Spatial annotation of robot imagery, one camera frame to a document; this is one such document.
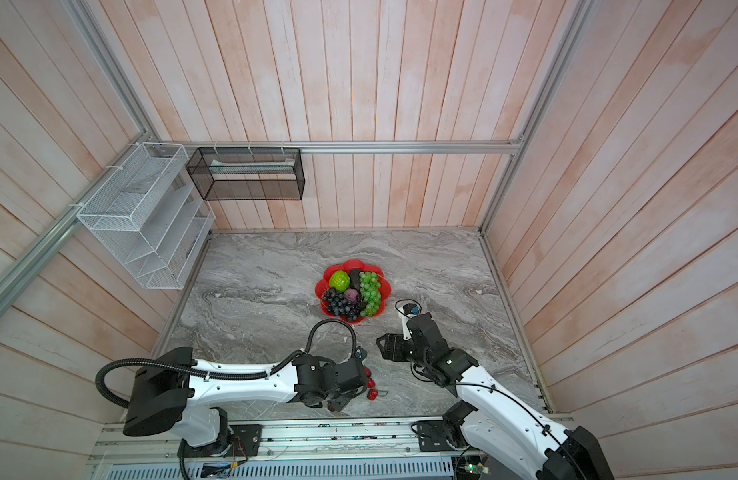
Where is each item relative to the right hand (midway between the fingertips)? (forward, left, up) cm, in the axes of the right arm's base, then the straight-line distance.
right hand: (387, 340), depth 82 cm
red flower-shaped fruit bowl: (+21, +21, -4) cm, 30 cm away
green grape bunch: (+18, +5, -2) cm, 18 cm away
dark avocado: (+23, +10, -2) cm, 25 cm away
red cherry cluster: (-13, +4, -7) cm, 15 cm away
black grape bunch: (+12, +15, -2) cm, 19 cm away
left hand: (-13, +12, -4) cm, 19 cm away
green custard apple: (+21, +15, -2) cm, 26 cm away
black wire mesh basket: (+53, +49, +18) cm, 75 cm away
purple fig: (+17, +11, -3) cm, 20 cm away
